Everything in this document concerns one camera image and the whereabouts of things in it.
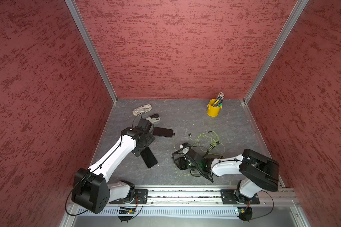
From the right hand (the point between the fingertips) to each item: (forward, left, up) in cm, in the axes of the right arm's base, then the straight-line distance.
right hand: (175, 164), depth 85 cm
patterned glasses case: (+43, +26, +3) cm, 50 cm away
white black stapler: (+35, +16, +2) cm, 38 cm away
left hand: (+7, +17, +10) cm, 21 cm away
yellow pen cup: (+40, -30, +2) cm, 50 cm away
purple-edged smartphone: (+4, +17, +2) cm, 18 cm away
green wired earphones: (+16, -24, -2) cm, 29 cm away
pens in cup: (+42, -33, +11) cm, 54 cm away
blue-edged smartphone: (+25, +9, -3) cm, 27 cm away
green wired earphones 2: (-7, -5, -1) cm, 9 cm away
